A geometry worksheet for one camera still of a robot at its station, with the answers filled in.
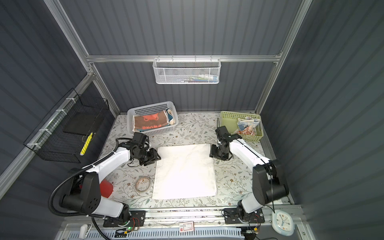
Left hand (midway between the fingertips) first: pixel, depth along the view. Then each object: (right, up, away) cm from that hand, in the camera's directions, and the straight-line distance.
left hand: (158, 159), depth 88 cm
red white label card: (+18, -29, -17) cm, 38 cm away
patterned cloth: (+59, +20, +18) cm, 65 cm away
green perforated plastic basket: (+49, +25, +27) cm, 61 cm away
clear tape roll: (-8, -14, -3) cm, 16 cm away
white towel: (+16, -7, +1) cm, 17 cm away
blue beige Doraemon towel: (+3, +27, +22) cm, 35 cm away
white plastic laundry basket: (-13, +33, +27) cm, 44 cm away
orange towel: (-12, +23, +21) cm, 33 cm away
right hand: (+34, +2, 0) cm, 34 cm away
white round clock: (+64, -27, -18) cm, 71 cm away
